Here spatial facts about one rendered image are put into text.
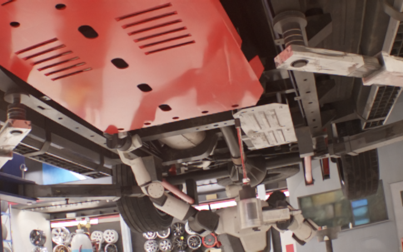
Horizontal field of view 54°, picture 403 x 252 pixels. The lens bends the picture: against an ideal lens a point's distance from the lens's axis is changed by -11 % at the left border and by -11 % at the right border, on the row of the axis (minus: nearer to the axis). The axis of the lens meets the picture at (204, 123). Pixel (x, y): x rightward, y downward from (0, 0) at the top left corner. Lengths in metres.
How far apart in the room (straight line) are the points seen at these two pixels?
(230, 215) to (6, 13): 1.49
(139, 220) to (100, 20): 2.29
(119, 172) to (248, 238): 1.33
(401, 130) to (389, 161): 9.93
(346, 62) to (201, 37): 0.42
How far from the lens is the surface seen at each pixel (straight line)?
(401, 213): 12.30
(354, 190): 3.10
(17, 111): 1.55
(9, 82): 1.54
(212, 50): 1.36
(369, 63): 1.34
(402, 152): 12.47
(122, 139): 2.06
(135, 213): 3.23
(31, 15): 1.13
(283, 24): 1.24
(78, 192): 2.85
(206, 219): 2.17
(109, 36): 1.24
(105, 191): 2.88
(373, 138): 2.46
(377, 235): 12.12
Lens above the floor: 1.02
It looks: 17 degrees up
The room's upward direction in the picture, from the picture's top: 7 degrees counter-clockwise
